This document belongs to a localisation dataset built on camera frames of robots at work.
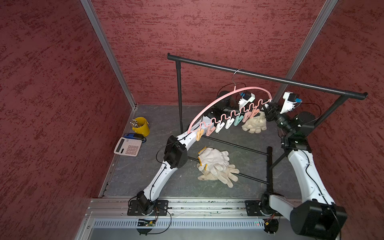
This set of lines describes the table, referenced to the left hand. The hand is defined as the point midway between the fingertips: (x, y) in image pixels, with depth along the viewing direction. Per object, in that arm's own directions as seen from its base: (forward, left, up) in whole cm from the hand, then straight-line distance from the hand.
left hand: (258, 115), depth 71 cm
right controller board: (-42, -7, -35) cm, 55 cm away
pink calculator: (-1, +75, -31) cm, 81 cm away
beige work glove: (-1, 0, -5) cm, 6 cm away
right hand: (+3, -1, +5) cm, 6 cm away
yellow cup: (+9, +65, -24) cm, 70 cm away
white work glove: (-10, +20, -30) cm, 37 cm away
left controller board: (-41, +55, -35) cm, 77 cm away
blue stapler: (+6, +70, -29) cm, 76 cm away
